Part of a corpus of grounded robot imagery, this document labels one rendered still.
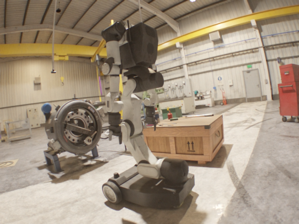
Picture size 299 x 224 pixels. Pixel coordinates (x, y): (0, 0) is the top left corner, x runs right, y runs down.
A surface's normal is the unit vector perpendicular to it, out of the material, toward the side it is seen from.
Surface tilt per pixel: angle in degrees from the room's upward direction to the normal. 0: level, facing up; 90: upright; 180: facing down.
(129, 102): 115
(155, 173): 90
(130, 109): 90
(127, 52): 101
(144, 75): 90
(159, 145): 90
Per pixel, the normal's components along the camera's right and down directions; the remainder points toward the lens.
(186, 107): 0.59, -0.04
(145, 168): -0.57, 0.12
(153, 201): -0.26, 0.09
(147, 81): -0.47, 0.50
